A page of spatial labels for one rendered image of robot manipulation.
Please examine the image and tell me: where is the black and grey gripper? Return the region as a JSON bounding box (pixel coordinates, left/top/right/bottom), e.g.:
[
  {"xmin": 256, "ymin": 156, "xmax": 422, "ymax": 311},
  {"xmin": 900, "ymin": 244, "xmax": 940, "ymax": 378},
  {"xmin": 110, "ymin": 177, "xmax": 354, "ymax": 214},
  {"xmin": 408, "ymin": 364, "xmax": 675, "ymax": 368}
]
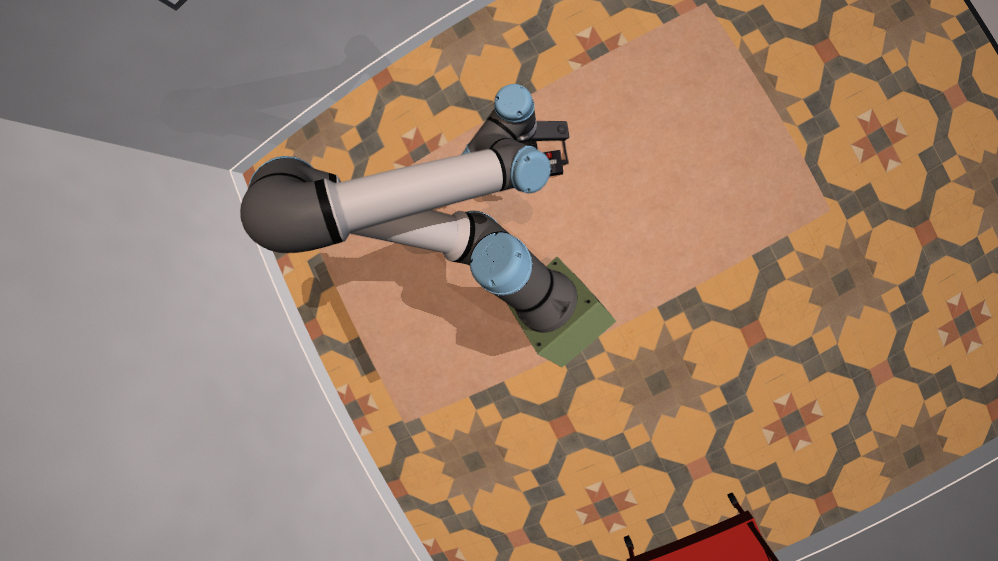
[{"xmin": 518, "ymin": 131, "xmax": 538, "ymax": 150}]

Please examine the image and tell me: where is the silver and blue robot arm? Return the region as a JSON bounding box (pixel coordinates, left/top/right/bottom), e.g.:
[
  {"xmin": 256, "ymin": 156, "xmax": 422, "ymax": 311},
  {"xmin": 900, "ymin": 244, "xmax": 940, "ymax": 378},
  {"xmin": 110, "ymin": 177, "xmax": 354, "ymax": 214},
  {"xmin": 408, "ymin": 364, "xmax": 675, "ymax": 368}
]
[{"xmin": 240, "ymin": 84, "xmax": 577, "ymax": 333}]

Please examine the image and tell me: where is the black power strip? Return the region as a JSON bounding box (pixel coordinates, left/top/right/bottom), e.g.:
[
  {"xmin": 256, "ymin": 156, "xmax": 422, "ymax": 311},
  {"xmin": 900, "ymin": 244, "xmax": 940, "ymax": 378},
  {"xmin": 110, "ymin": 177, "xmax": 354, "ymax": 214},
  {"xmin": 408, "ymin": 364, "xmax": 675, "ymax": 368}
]
[{"xmin": 542, "ymin": 141, "xmax": 569, "ymax": 176}]

